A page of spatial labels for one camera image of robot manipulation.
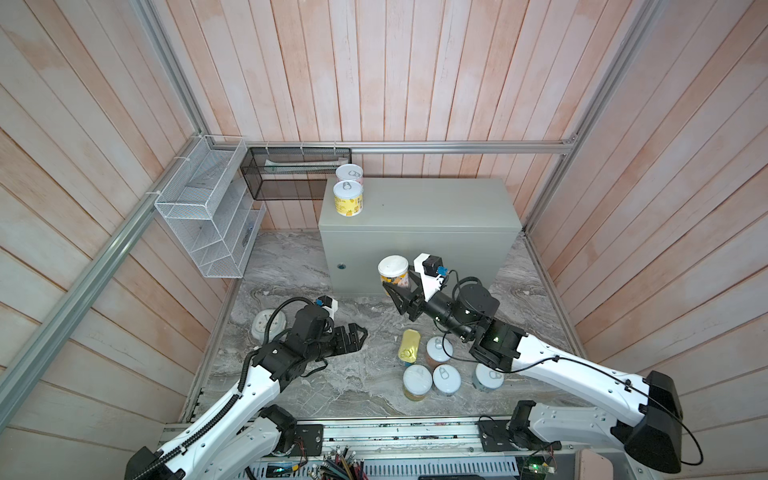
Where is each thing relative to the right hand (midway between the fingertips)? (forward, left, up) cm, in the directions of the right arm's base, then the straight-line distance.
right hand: (394, 276), depth 65 cm
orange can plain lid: (-15, -7, -27) cm, 31 cm away
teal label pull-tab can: (-13, -25, -29) cm, 40 cm away
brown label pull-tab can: (-6, -12, -29) cm, 32 cm away
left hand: (-7, +10, -21) cm, 24 cm away
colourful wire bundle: (-34, +11, -20) cm, 41 cm away
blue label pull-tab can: (-13, -15, -28) cm, 35 cm away
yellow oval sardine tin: (-3, -5, -31) cm, 31 cm away
